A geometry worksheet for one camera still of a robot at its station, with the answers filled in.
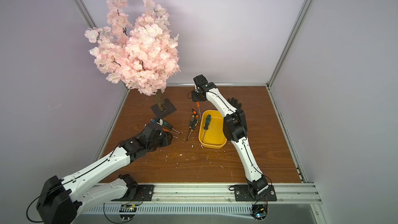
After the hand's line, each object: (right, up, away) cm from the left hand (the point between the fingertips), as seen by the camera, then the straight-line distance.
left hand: (172, 136), depth 81 cm
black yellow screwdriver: (+11, +4, +16) cm, 20 cm away
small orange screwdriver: (+10, +12, +22) cm, 27 cm away
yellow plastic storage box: (+23, -4, +12) cm, 27 cm away
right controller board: (+43, -32, -12) cm, 55 cm away
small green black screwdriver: (-7, +4, +14) cm, 16 cm away
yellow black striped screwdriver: (+9, +6, +17) cm, 20 cm away
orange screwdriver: (+13, +16, +16) cm, 26 cm away
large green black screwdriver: (+19, +4, +14) cm, 23 cm away
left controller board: (-20, -34, -9) cm, 40 cm away
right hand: (+12, +23, +19) cm, 32 cm away
